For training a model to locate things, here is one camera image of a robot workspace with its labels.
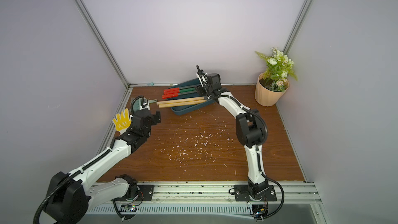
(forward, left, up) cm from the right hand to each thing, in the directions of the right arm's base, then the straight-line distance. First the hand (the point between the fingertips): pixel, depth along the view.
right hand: (198, 83), depth 95 cm
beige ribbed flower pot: (-4, -43, -8) cm, 44 cm away
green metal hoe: (+5, +17, -13) cm, 22 cm away
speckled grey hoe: (0, +16, -13) cm, 21 cm away
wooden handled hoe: (-10, +18, -10) cm, 23 cm away
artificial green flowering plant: (+4, -48, +7) cm, 49 cm away
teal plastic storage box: (-11, +8, -13) cm, 19 cm away
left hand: (-21, +25, +1) cm, 33 cm away
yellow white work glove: (-18, +51, -19) cm, 57 cm away
